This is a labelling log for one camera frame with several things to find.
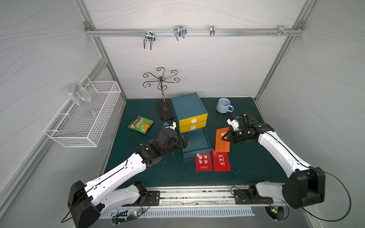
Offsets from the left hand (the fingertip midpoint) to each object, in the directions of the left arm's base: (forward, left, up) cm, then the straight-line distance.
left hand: (185, 139), depth 74 cm
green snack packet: (+21, +33, -17) cm, 42 cm away
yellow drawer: (+11, 0, -6) cm, 12 cm away
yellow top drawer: (+13, -4, 0) cm, 13 cm away
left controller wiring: (-33, +32, -21) cm, 50 cm away
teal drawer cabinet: (+19, -2, 0) cm, 19 cm away
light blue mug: (+38, -29, -14) cm, 49 cm away
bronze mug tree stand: (+37, +18, -17) cm, 44 cm away
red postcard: (-5, -12, -20) cm, 24 cm away
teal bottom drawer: (+8, -9, -19) cm, 22 cm away
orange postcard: (0, -21, -6) cm, 22 cm away
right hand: (+4, -22, -6) cm, 24 cm away
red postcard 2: (-3, -23, -21) cm, 31 cm away
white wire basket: (0, +49, +10) cm, 50 cm away
